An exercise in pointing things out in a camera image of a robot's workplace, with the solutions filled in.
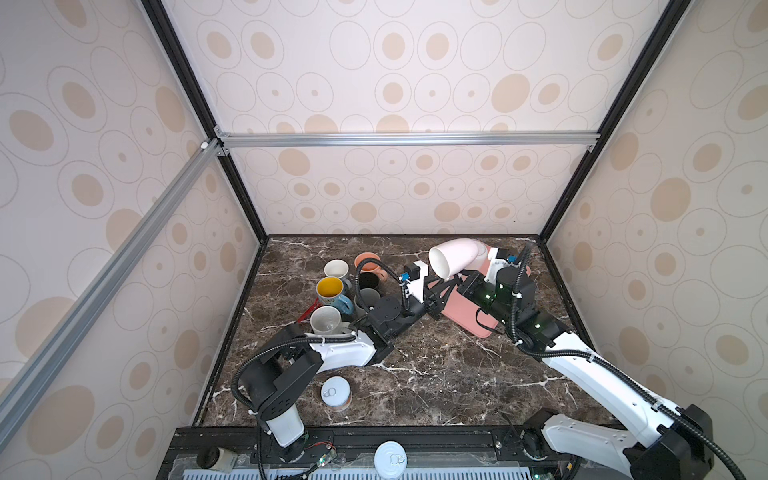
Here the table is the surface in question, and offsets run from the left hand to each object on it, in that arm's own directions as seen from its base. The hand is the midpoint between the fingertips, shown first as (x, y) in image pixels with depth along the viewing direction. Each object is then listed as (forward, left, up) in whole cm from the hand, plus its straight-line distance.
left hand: (460, 280), depth 70 cm
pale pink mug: (+4, +1, +4) cm, 6 cm away
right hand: (+5, +1, -3) cm, 5 cm away
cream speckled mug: (+2, +36, -25) cm, 44 cm away
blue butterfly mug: (+10, +36, -21) cm, 42 cm away
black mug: (+13, +23, -19) cm, 32 cm away
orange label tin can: (-19, +30, -25) cm, 43 cm away
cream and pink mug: (+22, +23, -25) cm, 41 cm away
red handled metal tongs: (+5, +44, -28) cm, 52 cm away
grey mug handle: (+9, +23, -21) cm, 33 cm away
